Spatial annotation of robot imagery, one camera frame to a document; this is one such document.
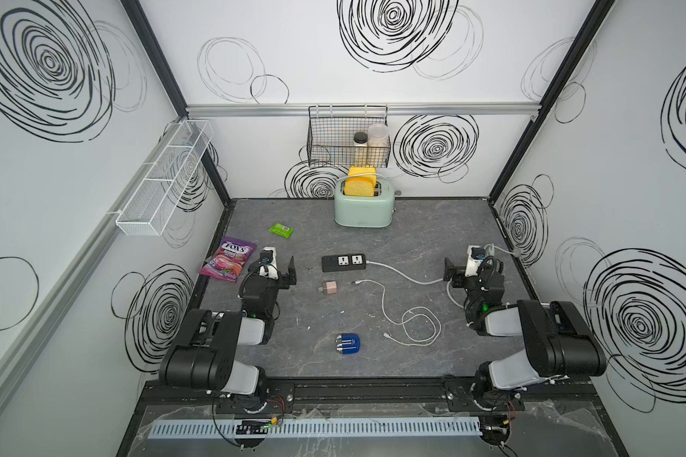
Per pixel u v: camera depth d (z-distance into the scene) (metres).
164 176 0.78
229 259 0.99
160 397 0.74
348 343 0.81
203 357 0.43
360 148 0.85
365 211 1.07
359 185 0.96
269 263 0.74
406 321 0.87
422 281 0.96
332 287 0.91
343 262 0.98
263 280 0.75
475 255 0.78
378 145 0.85
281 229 1.08
